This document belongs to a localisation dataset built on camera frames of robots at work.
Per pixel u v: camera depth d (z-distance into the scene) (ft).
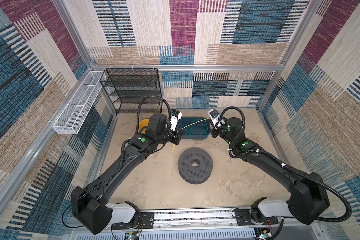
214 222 2.40
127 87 3.55
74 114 3.06
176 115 2.09
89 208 1.24
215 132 2.35
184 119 3.95
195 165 3.01
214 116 2.17
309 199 1.34
